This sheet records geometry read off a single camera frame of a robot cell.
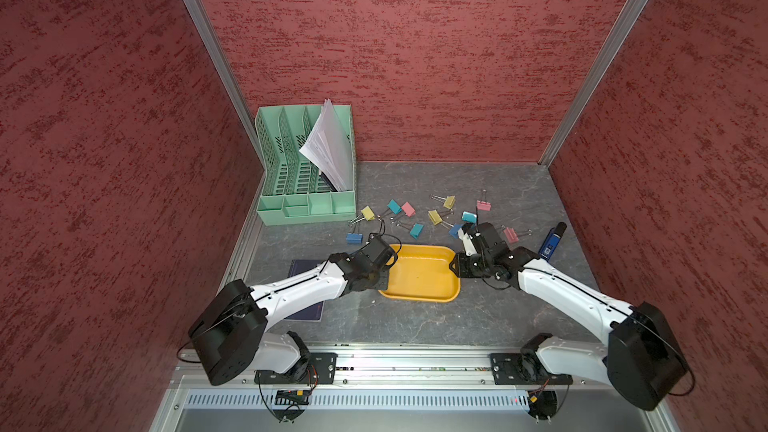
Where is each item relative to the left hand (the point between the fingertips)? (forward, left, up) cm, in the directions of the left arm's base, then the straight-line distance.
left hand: (378, 281), depth 85 cm
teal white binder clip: (+25, -31, -4) cm, 40 cm away
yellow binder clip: (+26, +5, -3) cm, 26 cm away
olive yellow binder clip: (+32, -25, -3) cm, 40 cm away
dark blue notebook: (-9, +18, -2) cm, 20 cm away
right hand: (+2, -22, +2) cm, 22 cm away
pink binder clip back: (+31, -38, -5) cm, 49 cm away
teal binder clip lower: (+20, -12, -4) cm, 23 cm away
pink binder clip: (+28, -10, -3) cm, 30 cm away
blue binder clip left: (+16, +9, -3) cm, 18 cm away
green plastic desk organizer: (+39, +35, -5) cm, 52 cm away
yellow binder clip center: (+25, -19, -3) cm, 31 cm away
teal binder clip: (+30, -4, -4) cm, 30 cm away
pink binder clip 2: (+17, -45, -3) cm, 48 cm away
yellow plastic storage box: (+4, -13, -3) cm, 15 cm away
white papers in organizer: (+37, +17, +18) cm, 45 cm away
